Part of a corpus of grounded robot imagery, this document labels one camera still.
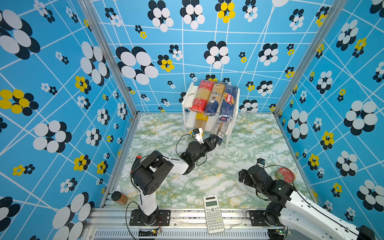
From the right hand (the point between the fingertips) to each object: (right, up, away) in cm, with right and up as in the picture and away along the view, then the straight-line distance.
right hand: (245, 175), depth 81 cm
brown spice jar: (-66, -8, -8) cm, 67 cm away
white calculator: (-19, -17, -7) cm, 26 cm away
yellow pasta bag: (-24, +30, +8) cm, 40 cm away
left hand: (-14, +21, +1) cm, 25 cm away
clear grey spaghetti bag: (-13, +25, +4) cm, 29 cm away
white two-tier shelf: (-32, +34, +15) cm, 49 cm away
